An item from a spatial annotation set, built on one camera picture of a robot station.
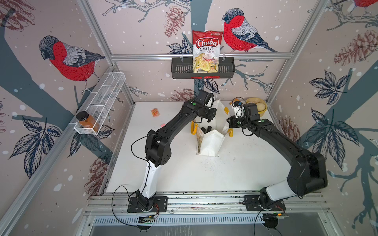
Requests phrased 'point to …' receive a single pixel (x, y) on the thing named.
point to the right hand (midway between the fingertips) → (226, 118)
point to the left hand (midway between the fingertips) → (216, 112)
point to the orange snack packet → (155, 112)
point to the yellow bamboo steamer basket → (262, 105)
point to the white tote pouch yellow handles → (210, 135)
